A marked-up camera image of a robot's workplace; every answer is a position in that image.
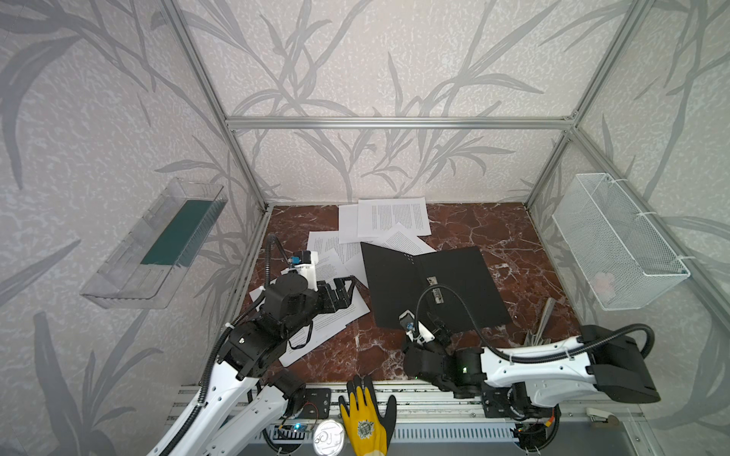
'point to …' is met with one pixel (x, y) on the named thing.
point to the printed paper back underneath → (348, 223)
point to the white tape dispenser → (602, 416)
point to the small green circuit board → (296, 431)
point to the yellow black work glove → (367, 428)
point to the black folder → (453, 285)
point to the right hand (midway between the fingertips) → (416, 318)
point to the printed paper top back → (375, 218)
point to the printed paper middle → (327, 240)
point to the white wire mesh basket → (624, 256)
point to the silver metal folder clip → (432, 280)
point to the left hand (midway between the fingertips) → (347, 275)
